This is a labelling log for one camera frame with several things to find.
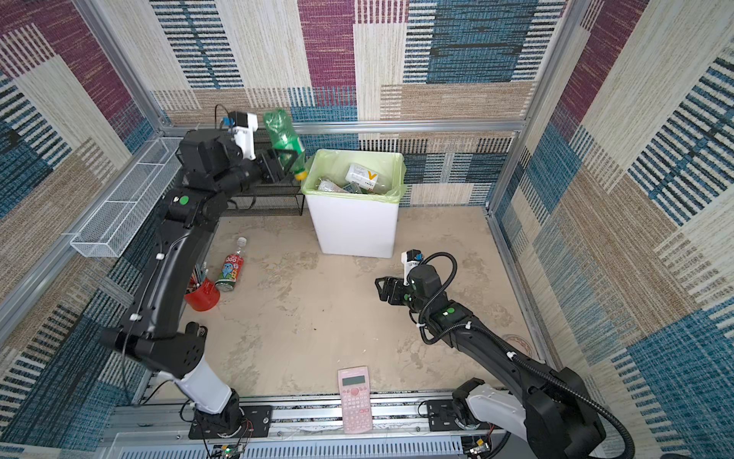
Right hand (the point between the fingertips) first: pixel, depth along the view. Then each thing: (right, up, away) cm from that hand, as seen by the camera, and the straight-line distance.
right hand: (389, 286), depth 83 cm
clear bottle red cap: (-18, +29, +2) cm, 34 cm away
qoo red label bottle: (-52, +4, +14) cm, 54 cm away
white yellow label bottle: (-6, +34, +14) cm, 37 cm away
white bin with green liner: (-10, +26, +2) cm, 28 cm away
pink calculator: (-10, -27, -5) cm, 29 cm away
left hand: (-23, +32, -17) cm, 44 cm away
